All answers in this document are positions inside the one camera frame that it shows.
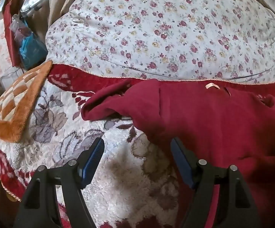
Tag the red and white floral blanket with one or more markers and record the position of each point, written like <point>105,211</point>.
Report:
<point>128,182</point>

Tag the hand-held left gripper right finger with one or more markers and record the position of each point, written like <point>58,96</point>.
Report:
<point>181,162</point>

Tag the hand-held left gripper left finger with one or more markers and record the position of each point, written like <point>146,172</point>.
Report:
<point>93,162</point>

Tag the white floral duvet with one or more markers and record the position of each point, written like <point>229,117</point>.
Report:
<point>163,28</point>

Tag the orange checkered cushion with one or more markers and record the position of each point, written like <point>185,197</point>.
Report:
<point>9,123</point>

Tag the clear plastic bag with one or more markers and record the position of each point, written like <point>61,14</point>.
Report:
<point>33,1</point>

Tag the beige curtain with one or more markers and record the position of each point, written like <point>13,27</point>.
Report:
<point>56,0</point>

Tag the red cloth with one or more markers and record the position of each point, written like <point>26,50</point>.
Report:
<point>10,40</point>

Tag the blue plastic bag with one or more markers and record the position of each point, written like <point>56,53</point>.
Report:
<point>31,51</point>

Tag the clear bag with dark contents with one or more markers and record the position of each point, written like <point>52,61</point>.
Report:
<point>20,29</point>

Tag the dark red sweater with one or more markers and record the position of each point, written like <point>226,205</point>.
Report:
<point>211,123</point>

